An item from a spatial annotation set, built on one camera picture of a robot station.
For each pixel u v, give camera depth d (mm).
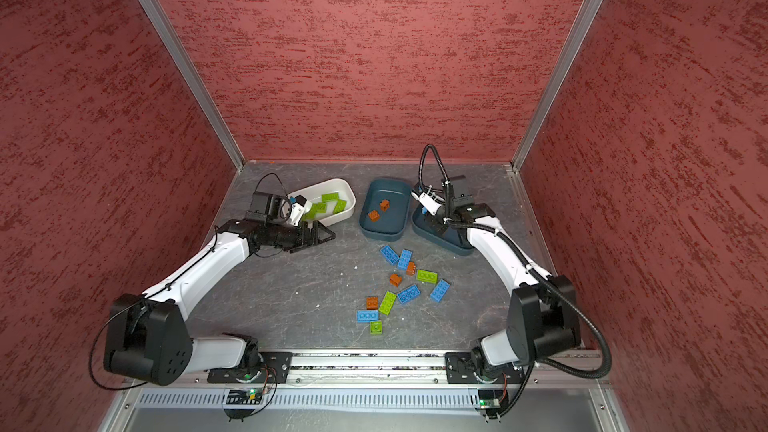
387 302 845
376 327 814
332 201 1067
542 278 442
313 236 727
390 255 943
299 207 781
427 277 897
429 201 761
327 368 756
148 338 410
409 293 870
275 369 744
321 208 1037
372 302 835
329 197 1071
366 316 830
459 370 736
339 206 1065
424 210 775
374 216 1031
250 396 705
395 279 875
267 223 667
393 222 1037
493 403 699
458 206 663
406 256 935
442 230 775
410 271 917
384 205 1039
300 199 793
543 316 431
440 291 861
